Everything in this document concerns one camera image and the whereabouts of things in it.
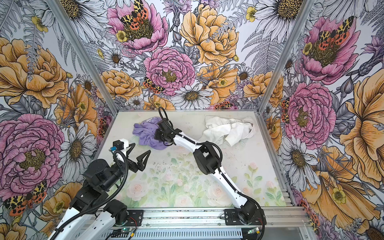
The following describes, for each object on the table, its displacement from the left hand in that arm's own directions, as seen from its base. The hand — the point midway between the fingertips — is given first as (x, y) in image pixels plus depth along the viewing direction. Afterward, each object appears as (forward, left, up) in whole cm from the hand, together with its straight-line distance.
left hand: (142, 152), depth 69 cm
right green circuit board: (-28, -51, -25) cm, 64 cm away
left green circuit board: (-27, +9, -25) cm, 38 cm away
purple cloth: (+26, +8, -18) cm, 32 cm away
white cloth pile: (+24, -50, -15) cm, 57 cm away
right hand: (+23, +2, -23) cm, 32 cm away
